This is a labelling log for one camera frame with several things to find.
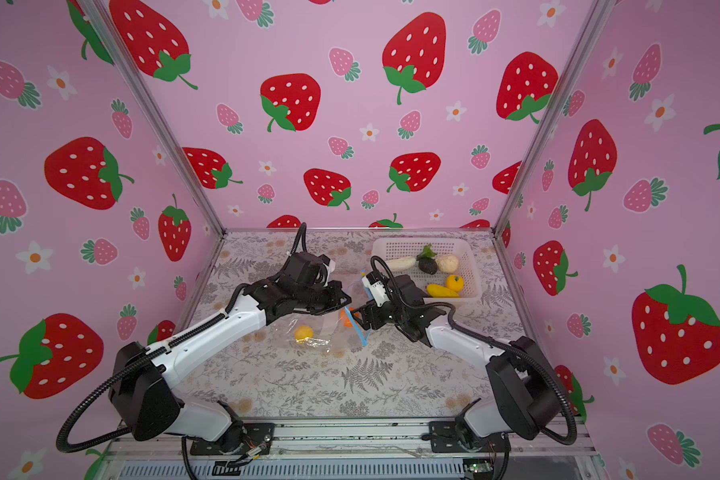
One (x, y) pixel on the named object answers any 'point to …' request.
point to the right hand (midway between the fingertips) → (358, 308)
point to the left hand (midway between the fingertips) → (355, 298)
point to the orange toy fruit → (347, 321)
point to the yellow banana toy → (437, 291)
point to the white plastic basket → (463, 248)
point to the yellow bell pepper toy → (455, 281)
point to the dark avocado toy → (428, 265)
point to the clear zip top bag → (336, 332)
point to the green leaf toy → (427, 252)
